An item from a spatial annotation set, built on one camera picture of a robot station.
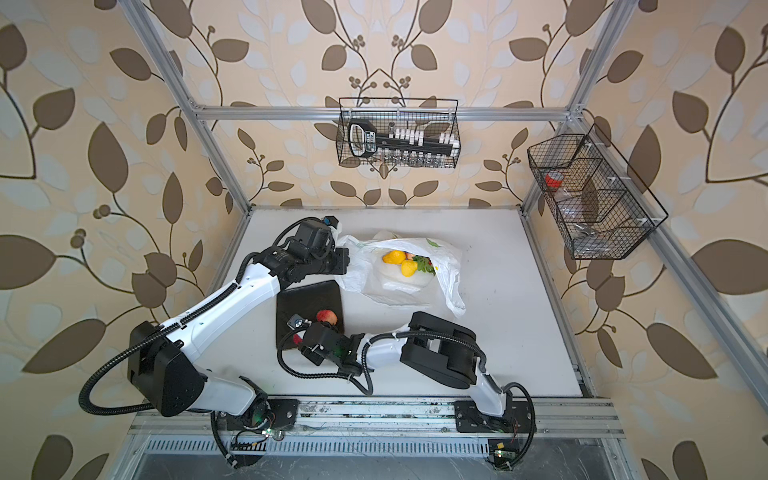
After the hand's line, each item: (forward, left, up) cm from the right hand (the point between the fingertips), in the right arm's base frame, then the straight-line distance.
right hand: (306, 335), depth 84 cm
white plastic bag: (+12, -17, +14) cm, 25 cm away
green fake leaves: (+23, -36, +1) cm, 43 cm away
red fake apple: (+6, -5, 0) cm, 8 cm away
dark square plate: (+12, +3, -3) cm, 13 cm away
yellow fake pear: (+22, -31, 0) cm, 38 cm away
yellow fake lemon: (+26, -26, 0) cm, 37 cm away
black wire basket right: (+18, -78, +30) cm, 85 cm away
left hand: (+14, -15, +18) cm, 27 cm away
